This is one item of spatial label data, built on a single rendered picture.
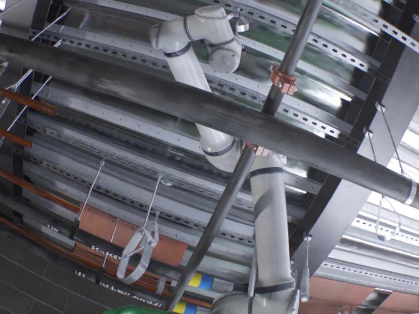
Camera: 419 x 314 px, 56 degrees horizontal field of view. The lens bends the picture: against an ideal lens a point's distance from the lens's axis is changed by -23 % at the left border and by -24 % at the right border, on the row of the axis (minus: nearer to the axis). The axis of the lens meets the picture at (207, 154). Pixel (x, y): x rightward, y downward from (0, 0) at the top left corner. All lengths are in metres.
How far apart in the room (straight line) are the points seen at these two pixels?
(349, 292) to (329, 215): 1.03
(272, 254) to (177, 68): 0.69
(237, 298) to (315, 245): 0.83
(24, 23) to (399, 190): 1.74
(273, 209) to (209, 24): 0.68
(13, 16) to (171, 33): 1.00
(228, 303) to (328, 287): 1.46
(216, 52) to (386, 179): 0.65
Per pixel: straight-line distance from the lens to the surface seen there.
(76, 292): 2.85
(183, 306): 2.41
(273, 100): 1.33
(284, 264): 1.67
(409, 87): 2.00
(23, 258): 2.95
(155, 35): 1.41
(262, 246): 1.67
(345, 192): 2.23
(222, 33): 1.37
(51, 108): 1.52
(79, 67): 1.30
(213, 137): 1.65
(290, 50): 1.27
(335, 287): 3.10
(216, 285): 2.19
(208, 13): 1.35
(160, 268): 2.16
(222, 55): 1.38
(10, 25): 2.16
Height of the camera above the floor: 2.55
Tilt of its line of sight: 55 degrees up
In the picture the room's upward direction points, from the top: 13 degrees clockwise
